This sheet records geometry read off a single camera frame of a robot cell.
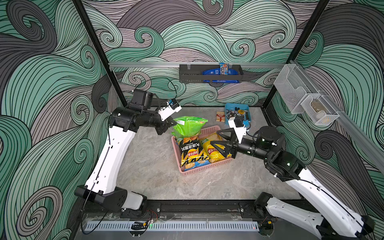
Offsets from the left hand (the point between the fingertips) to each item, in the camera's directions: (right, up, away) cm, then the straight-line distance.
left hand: (173, 119), depth 65 cm
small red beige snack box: (+32, +2, +48) cm, 58 cm away
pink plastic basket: (+9, -30, +18) cm, 36 cm away
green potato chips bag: (+7, -3, -2) cm, 7 cm away
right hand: (+18, -7, -6) cm, 20 cm away
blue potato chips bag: (+12, -26, +19) cm, 35 cm away
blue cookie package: (+25, +30, +28) cm, 48 cm away
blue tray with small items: (+41, +7, +51) cm, 66 cm away
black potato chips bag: (+8, -17, +17) cm, 26 cm away
